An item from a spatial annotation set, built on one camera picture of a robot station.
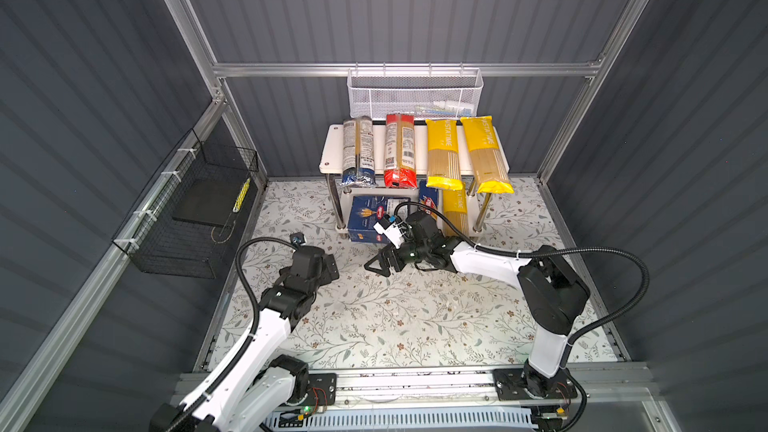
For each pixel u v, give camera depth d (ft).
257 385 1.87
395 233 2.56
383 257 2.42
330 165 2.52
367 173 2.38
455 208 3.32
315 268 2.07
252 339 1.58
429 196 3.34
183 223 2.37
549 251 1.71
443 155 2.50
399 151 2.47
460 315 2.84
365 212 3.07
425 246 2.29
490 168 2.36
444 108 3.01
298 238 2.32
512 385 2.40
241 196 2.57
